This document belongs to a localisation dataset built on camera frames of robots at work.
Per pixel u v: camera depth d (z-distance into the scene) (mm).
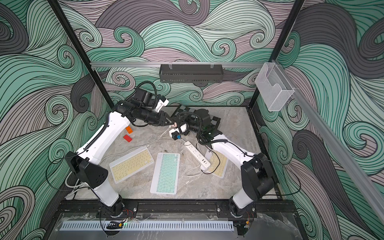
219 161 897
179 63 950
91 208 737
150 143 978
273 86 767
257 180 431
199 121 600
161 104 680
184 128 683
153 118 636
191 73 1065
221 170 857
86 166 415
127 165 880
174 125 728
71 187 756
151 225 697
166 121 675
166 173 855
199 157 895
